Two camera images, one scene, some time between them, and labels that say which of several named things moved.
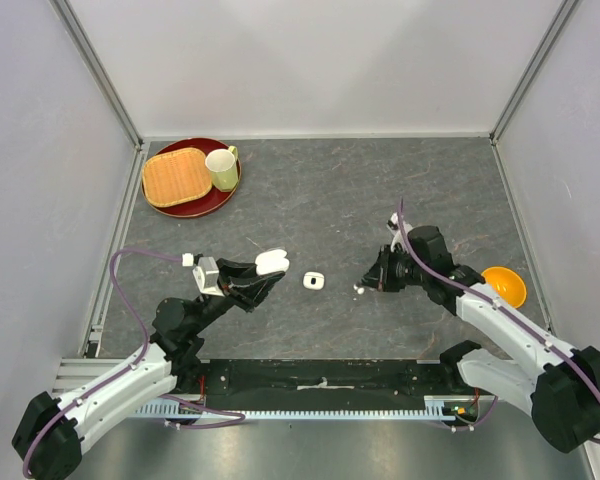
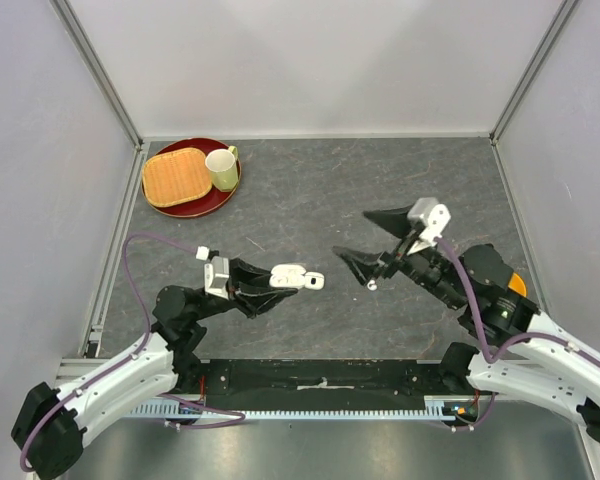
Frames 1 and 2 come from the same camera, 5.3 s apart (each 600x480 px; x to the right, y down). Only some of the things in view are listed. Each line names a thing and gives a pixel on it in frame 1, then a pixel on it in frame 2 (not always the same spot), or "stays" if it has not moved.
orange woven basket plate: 177,175 stays
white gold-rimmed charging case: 313,280 stays
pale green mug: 223,167 stays
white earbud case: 272,261 to 287,276
